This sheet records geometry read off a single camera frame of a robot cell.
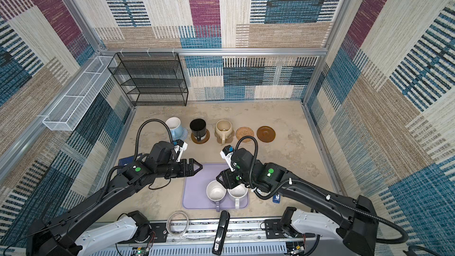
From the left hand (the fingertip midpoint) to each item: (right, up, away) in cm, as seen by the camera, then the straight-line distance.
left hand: (197, 166), depth 75 cm
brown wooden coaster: (-2, +7, +26) cm, 26 cm away
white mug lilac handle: (+8, -14, +8) cm, 18 cm away
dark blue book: (-41, -3, +19) cm, 45 cm away
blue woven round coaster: (-12, +10, +28) cm, 32 cm away
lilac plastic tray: (-2, -15, +8) cm, 18 cm away
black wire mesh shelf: (-35, +44, +35) cm, 66 cm away
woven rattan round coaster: (+21, +12, +30) cm, 39 cm away
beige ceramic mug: (+10, +14, +27) cm, 32 cm away
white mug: (+18, -14, +8) cm, 24 cm away
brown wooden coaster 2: (+35, +11, +31) cm, 48 cm away
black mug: (-3, +14, +19) cm, 24 cm away
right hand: (+11, -5, -3) cm, 13 cm away
